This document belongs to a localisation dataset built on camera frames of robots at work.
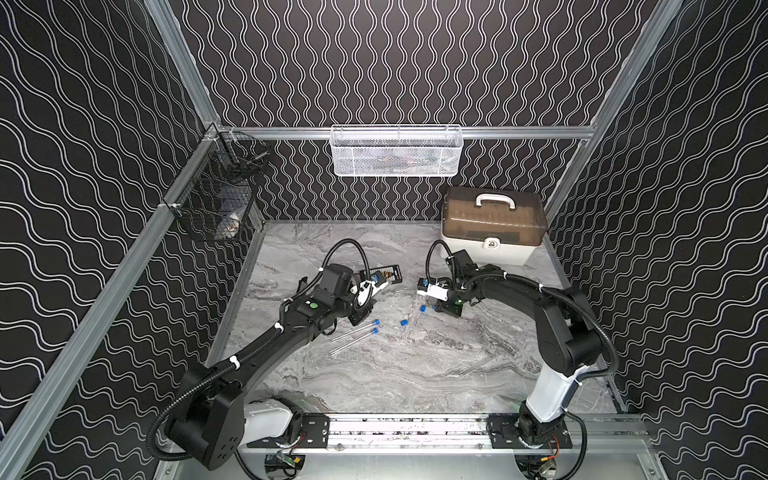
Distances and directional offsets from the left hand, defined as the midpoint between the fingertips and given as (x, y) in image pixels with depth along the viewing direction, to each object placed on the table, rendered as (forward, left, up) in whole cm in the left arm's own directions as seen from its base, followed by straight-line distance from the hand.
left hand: (370, 292), depth 82 cm
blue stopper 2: (0, -10, -16) cm, 19 cm away
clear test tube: (-5, +5, -16) cm, 17 cm away
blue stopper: (+5, -16, -15) cm, 23 cm away
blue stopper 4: (-4, -2, -16) cm, 16 cm away
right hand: (+6, -22, -13) cm, 26 cm away
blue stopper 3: (-2, -2, -15) cm, 15 cm away
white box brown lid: (+24, -36, +5) cm, 44 cm away
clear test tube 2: (-11, +9, -15) cm, 21 cm away
